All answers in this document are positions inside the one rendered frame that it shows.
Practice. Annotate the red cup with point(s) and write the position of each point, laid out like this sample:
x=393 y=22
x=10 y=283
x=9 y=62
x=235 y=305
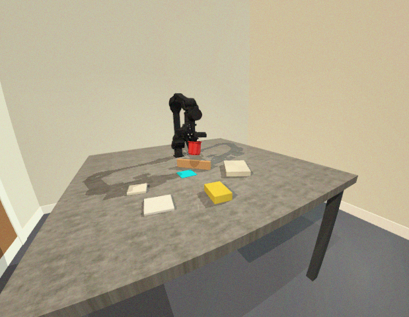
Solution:
x=194 y=148

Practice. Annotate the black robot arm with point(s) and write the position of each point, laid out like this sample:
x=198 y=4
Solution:
x=191 y=114

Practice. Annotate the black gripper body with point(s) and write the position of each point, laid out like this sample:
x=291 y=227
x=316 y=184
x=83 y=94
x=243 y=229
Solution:
x=194 y=133

